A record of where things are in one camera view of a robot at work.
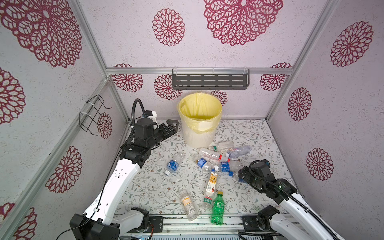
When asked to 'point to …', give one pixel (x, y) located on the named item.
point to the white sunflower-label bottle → (211, 183)
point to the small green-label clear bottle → (207, 203)
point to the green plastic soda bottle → (218, 209)
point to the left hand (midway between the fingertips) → (172, 127)
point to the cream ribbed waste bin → (196, 140)
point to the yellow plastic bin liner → (199, 112)
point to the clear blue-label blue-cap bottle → (227, 166)
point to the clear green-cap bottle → (226, 145)
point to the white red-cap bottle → (210, 153)
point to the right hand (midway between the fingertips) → (243, 173)
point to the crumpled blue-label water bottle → (214, 165)
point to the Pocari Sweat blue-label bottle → (173, 165)
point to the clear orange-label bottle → (188, 205)
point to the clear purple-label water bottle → (238, 152)
